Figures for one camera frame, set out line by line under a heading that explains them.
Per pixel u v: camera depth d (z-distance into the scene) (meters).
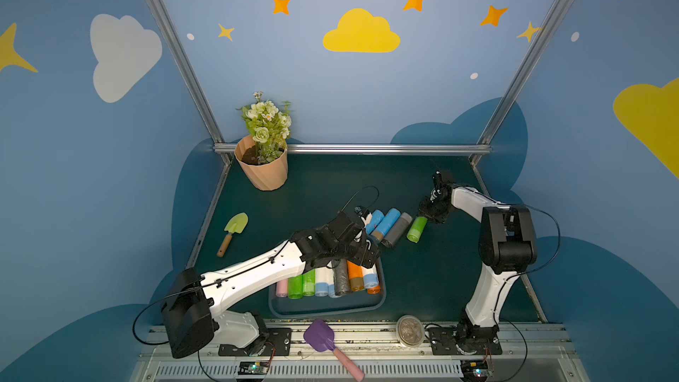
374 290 0.82
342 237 0.57
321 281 0.82
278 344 0.74
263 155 0.98
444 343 0.74
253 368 0.71
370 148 1.21
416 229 0.97
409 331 0.72
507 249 0.53
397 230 0.96
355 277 0.79
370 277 0.79
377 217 0.98
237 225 0.98
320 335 0.76
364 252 0.65
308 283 0.82
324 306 0.82
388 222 0.98
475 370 0.71
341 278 0.79
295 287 0.81
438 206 0.85
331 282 0.82
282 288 0.81
